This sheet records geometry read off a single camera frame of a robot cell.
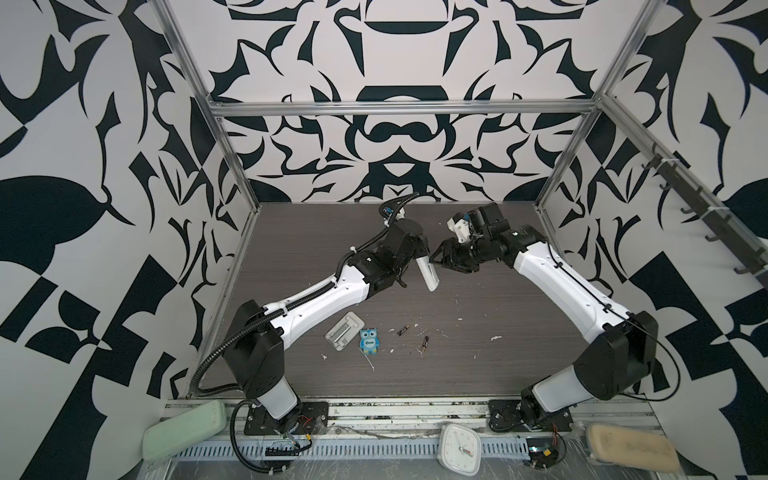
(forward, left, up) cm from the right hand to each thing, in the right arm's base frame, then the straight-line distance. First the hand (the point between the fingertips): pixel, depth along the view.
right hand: (437, 258), depth 79 cm
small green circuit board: (-40, -23, -23) cm, 51 cm away
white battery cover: (-12, +26, -19) cm, 34 cm away
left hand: (+6, +3, +7) cm, 9 cm away
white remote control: (-3, +3, -2) cm, 5 cm away
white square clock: (-39, -2, -17) cm, 43 cm away
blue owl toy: (-14, +19, -19) cm, 30 cm away
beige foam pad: (-40, -41, -18) cm, 60 cm away
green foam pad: (-37, +65, -16) cm, 76 cm away
